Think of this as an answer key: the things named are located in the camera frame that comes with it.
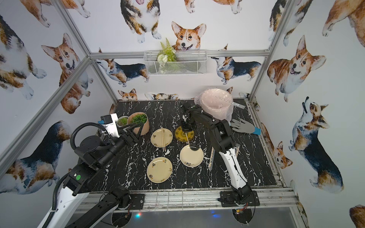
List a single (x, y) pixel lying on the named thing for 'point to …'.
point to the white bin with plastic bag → (217, 102)
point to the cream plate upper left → (156, 137)
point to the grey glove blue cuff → (242, 126)
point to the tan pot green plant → (137, 119)
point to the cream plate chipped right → (191, 158)
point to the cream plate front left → (159, 169)
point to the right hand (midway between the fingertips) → (182, 130)
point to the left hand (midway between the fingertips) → (141, 122)
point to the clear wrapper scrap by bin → (238, 105)
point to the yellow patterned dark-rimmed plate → (181, 135)
